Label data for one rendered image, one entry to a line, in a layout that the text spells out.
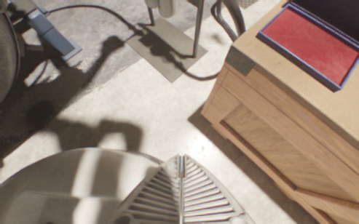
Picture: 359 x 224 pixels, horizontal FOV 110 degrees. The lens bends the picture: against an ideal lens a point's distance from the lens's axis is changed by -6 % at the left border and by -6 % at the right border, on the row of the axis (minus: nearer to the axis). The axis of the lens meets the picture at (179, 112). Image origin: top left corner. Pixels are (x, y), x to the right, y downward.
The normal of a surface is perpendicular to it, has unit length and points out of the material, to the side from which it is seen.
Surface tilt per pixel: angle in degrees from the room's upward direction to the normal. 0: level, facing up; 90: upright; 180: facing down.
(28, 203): 73
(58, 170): 27
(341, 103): 0
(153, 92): 0
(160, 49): 0
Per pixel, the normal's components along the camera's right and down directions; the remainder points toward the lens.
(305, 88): -0.01, -0.30
